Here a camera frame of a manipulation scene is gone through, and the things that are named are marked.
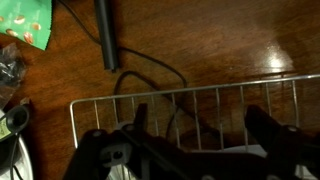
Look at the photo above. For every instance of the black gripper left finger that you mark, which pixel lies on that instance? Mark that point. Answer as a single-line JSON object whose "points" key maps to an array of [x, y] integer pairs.
{"points": [[140, 116]]}

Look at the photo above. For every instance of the large white plate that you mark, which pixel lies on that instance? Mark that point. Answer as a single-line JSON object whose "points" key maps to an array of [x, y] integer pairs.
{"points": [[25, 163]]}

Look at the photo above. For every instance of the black object on plate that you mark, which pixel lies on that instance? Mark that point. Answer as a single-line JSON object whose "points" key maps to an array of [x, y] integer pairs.
{"points": [[16, 119]]}

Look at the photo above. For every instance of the small white plate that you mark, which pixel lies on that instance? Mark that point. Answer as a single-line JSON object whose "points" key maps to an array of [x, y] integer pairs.
{"points": [[233, 149]]}

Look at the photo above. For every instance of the black crumpled plastic bag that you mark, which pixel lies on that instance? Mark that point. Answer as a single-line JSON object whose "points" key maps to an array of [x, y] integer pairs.
{"points": [[10, 71]]}

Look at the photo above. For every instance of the green snack packet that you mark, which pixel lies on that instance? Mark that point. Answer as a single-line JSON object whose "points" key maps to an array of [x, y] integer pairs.
{"points": [[30, 13]]}

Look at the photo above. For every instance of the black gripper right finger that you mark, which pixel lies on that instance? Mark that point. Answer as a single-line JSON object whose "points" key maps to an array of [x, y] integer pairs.
{"points": [[266, 126]]}

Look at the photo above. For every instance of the long black rod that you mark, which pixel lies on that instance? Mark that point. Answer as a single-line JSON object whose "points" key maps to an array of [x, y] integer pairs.
{"points": [[107, 33]]}

